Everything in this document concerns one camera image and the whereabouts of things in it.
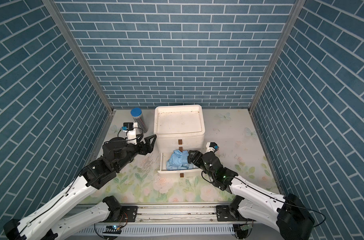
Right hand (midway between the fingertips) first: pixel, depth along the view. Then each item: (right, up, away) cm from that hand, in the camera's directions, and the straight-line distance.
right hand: (192, 154), depth 80 cm
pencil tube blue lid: (-34, +23, +12) cm, 43 cm away
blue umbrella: (-7, -3, +1) cm, 8 cm away
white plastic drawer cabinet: (-7, +15, 0) cm, 16 cm away
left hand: (-17, +11, -12) cm, 24 cm away
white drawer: (+1, -12, +8) cm, 15 cm away
